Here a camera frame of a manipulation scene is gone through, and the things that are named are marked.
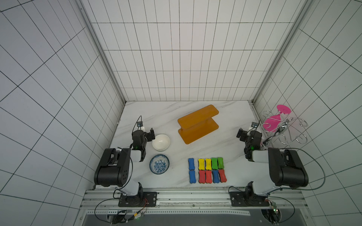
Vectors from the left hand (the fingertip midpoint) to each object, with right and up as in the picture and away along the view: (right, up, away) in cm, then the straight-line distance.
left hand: (145, 130), depth 96 cm
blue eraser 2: (+46, -24, -17) cm, 54 cm away
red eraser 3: (+49, -24, -16) cm, 58 cm away
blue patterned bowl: (+12, -19, -11) cm, 25 cm away
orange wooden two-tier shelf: (+36, +5, -6) cm, 37 cm away
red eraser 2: (+41, -24, -16) cm, 51 cm away
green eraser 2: (+50, -18, -10) cm, 54 cm away
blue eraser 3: (+32, -20, -13) cm, 39 cm away
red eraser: (+38, -25, -15) cm, 48 cm away
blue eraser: (+32, -24, -16) cm, 43 cm away
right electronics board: (+73, -40, -26) cm, 87 cm away
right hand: (+68, +2, -2) cm, 68 cm away
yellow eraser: (+38, -19, -12) cm, 44 cm away
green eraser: (+46, -19, -12) cm, 51 cm away
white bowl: (+12, -8, -3) cm, 15 cm away
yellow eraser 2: (+42, -19, -12) cm, 48 cm away
